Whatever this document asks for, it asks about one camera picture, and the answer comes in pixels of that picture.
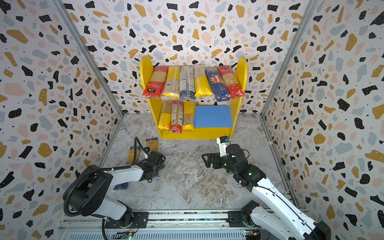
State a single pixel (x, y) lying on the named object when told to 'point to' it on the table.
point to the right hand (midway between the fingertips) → (207, 153)
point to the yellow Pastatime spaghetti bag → (189, 110)
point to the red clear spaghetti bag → (177, 117)
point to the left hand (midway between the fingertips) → (156, 161)
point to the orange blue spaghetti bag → (152, 143)
